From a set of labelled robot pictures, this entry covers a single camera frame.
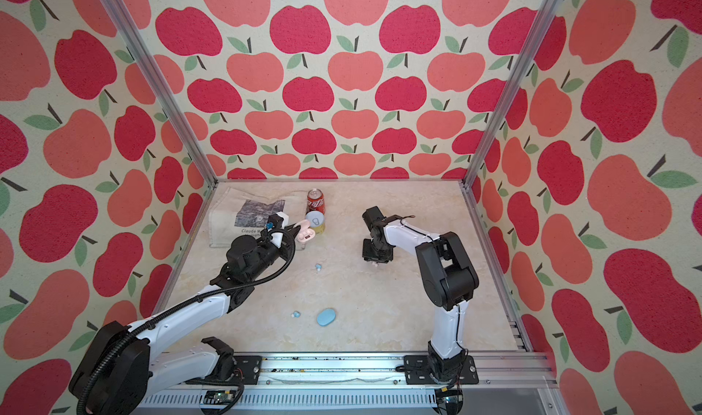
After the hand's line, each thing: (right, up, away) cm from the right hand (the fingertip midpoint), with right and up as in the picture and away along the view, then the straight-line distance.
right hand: (372, 262), depth 96 cm
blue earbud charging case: (-15, -14, -13) cm, 25 cm away
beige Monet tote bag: (-49, +17, +3) cm, 52 cm away
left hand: (-23, +13, -17) cm, 32 cm away
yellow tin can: (-21, +15, +6) cm, 26 cm away
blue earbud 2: (-25, -14, -12) cm, 31 cm away
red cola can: (-21, +22, +5) cm, 31 cm away
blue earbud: (-19, -1, -1) cm, 19 cm away
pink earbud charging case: (-21, +12, -16) cm, 29 cm away
